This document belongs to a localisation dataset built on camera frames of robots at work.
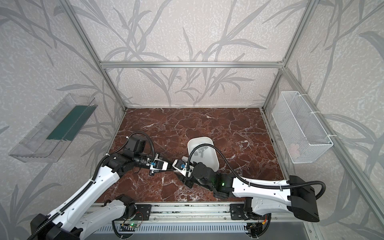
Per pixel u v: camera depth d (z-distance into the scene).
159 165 0.55
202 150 0.96
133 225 0.70
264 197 0.45
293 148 0.74
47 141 0.64
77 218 0.42
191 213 0.75
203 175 0.51
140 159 0.60
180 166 0.57
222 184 0.53
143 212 0.73
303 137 0.61
